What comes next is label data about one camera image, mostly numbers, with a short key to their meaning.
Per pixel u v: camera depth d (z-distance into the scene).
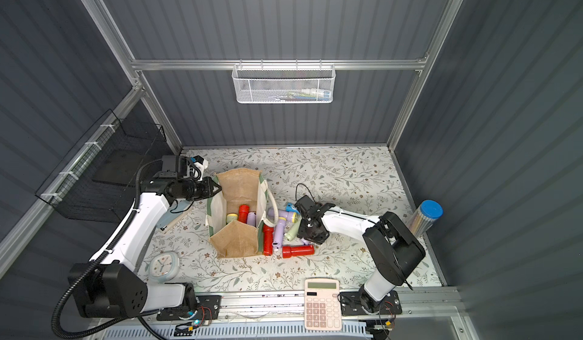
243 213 0.94
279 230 0.88
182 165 0.65
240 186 0.89
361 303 0.67
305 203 0.73
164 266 0.80
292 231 0.87
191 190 0.68
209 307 0.72
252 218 0.91
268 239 0.86
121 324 0.46
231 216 0.91
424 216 0.75
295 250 0.83
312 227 0.65
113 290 0.39
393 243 0.50
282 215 0.90
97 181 0.72
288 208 0.95
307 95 0.92
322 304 0.73
